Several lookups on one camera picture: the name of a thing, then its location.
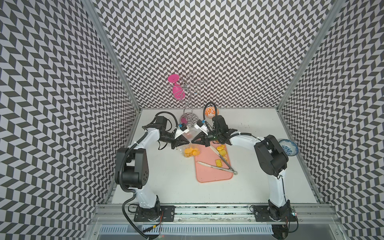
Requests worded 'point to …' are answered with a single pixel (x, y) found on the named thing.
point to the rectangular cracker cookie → (218, 163)
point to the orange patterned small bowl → (210, 112)
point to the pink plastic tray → (205, 173)
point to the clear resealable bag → (191, 149)
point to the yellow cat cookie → (220, 148)
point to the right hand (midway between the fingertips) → (193, 142)
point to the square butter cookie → (223, 152)
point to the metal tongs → (217, 167)
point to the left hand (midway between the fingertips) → (186, 142)
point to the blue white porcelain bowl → (290, 147)
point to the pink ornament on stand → (178, 92)
